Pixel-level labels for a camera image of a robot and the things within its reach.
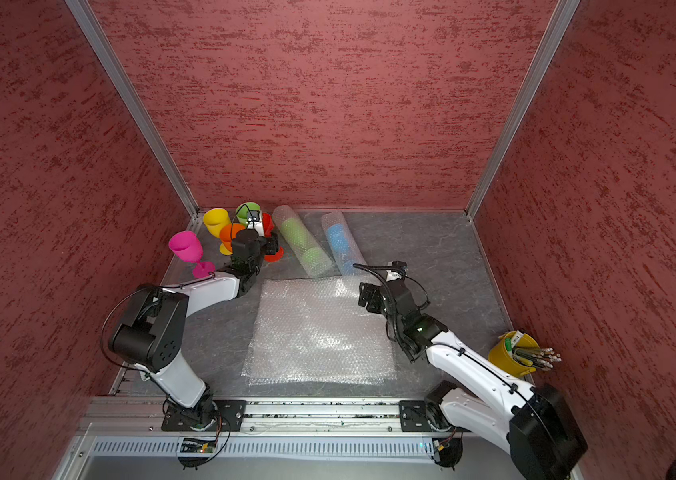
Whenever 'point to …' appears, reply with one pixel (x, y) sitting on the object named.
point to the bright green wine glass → (243, 209)
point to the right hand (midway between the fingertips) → (371, 293)
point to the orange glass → (228, 233)
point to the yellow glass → (216, 219)
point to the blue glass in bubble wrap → (341, 242)
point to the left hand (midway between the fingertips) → (265, 232)
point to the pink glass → (187, 245)
